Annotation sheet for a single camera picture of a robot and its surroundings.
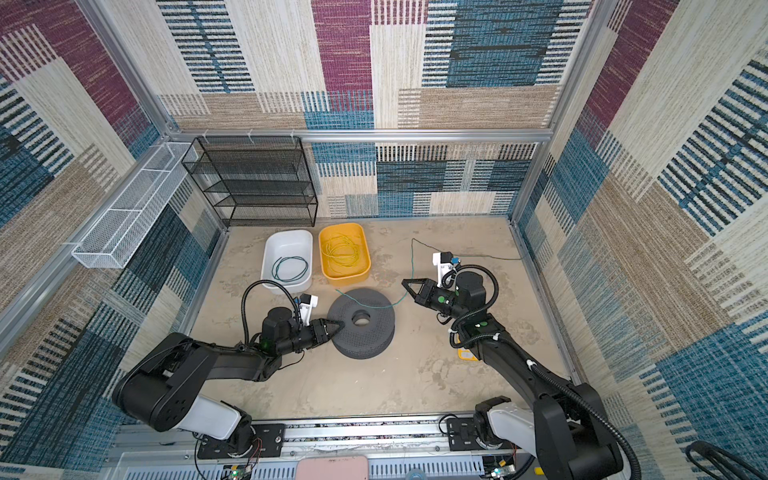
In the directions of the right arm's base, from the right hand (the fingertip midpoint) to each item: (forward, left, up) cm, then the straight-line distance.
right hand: (402, 286), depth 79 cm
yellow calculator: (-12, -18, -18) cm, 28 cm away
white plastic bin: (+30, +39, -16) cm, 52 cm away
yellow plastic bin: (+14, +14, -15) cm, 25 cm away
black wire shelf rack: (+47, +50, -1) cm, 69 cm away
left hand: (-4, +17, -12) cm, 21 cm away
